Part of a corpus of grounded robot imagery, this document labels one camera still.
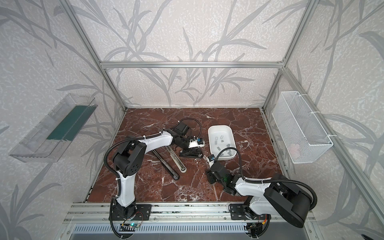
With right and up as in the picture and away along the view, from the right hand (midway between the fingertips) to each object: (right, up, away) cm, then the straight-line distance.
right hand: (208, 165), depth 89 cm
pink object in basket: (+42, +12, -16) cm, 47 cm away
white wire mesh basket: (+38, +20, -27) cm, 51 cm away
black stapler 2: (-20, -5, -5) cm, 21 cm away
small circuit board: (-37, -23, -18) cm, 47 cm away
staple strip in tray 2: (+7, +9, +8) cm, 14 cm away
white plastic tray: (+5, +18, +15) cm, 24 cm away
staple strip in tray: (+9, +15, +13) cm, 22 cm away
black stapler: (-10, +9, -4) cm, 14 cm away
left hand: (-6, +11, +4) cm, 13 cm away
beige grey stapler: (-20, +2, +2) cm, 20 cm away
